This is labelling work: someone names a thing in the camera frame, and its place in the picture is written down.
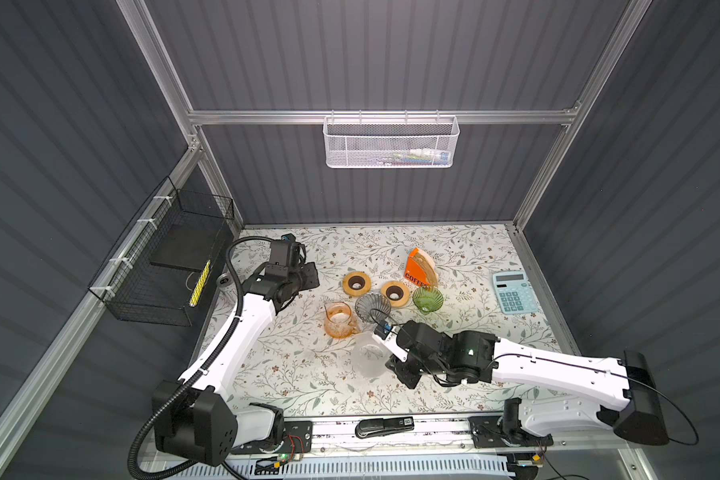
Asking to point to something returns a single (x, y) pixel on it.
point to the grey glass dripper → (372, 307)
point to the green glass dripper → (427, 299)
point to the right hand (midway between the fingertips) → (390, 365)
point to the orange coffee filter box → (421, 269)
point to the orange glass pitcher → (340, 320)
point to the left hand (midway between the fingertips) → (309, 272)
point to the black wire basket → (161, 266)
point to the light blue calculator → (514, 292)
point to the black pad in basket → (187, 245)
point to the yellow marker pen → (200, 283)
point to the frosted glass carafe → (369, 354)
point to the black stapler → (377, 426)
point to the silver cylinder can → (223, 280)
